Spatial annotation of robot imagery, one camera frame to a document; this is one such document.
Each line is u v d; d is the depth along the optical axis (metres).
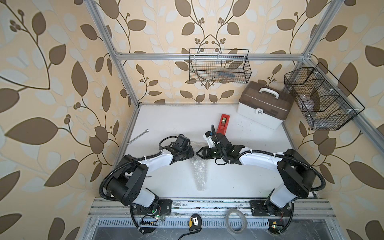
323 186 0.43
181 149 0.71
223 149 0.67
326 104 0.73
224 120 1.02
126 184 0.44
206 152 0.74
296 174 0.45
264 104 0.94
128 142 1.00
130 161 0.47
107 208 0.76
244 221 0.68
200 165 0.82
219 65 0.96
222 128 0.99
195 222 0.68
